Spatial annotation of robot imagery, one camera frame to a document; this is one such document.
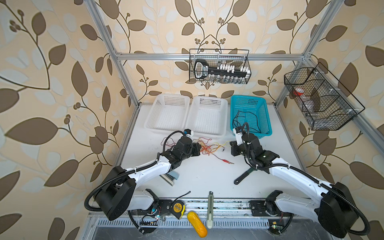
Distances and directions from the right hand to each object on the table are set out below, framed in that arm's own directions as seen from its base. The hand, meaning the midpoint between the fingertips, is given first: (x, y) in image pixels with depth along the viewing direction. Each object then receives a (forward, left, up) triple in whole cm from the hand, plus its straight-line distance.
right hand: (231, 143), depth 83 cm
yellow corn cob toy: (-35, +21, -10) cm, 42 cm away
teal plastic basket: (+36, -25, -12) cm, 45 cm away
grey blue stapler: (-14, +35, -12) cm, 40 cm away
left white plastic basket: (+37, +40, -13) cm, 56 cm away
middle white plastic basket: (+32, +10, -14) cm, 37 cm away
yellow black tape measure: (-29, +30, -10) cm, 43 cm away
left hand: (0, +16, -1) cm, 16 cm away
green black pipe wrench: (-15, -4, -13) cm, 20 cm away
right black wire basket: (+8, -45, +22) cm, 50 cm away
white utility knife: (-34, +14, -12) cm, 38 cm away
